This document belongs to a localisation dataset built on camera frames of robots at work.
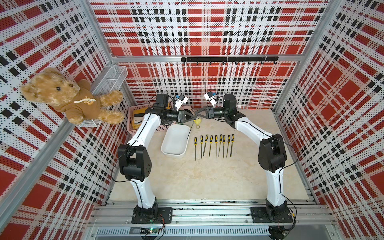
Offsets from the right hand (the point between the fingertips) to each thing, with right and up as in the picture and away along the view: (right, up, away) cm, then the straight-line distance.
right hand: (198, 112), depth 80 cm
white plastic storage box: (-16, -19, +22) cm, 34 cm away
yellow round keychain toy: (-1, -5, +31) cm, 31 cm away
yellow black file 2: (-2, -20, +22) cm, 30 cm away
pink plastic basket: (-53, +5, +34) cm, 63 cm away
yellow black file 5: (+12, -19, +22) cm, 31 cm away
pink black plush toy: (-9, +7, +32) cm, 34 cm away
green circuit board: (-22, -56, -10) cm, 61 cm away
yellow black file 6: (+15, -18, +22) cm, 32 cm away
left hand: (-1, -3, -1) cm, 3 cm away
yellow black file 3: (+6, -17, +24) cm, 30 cm away
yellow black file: (-2, -4, -1) cm, 5 cm away
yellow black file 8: (+22, -16, +24) cm, 36 cm away
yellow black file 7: (+18, -19, +22) cm, 34 cm away
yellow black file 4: (+9, -19, +22) cm, 30 cm away
